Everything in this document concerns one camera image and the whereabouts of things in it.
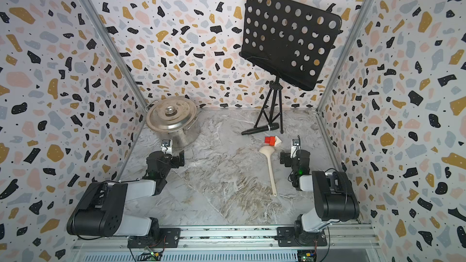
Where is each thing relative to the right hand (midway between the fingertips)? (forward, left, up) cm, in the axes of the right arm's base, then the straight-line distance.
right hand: (294, 150), depth 95 cm
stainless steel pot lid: (+12, +65, +14) cm, 67 cm away
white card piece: (+8, +7, -3) cm, 11 cm away
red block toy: (+10, +11, -5) cm, 16 cm away
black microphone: (+17, +17, -4) cm, 24 cm away
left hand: (-4, +61, +3) cm, 61 cm away
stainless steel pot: (+9, +63, -2) cm, 63 cm away
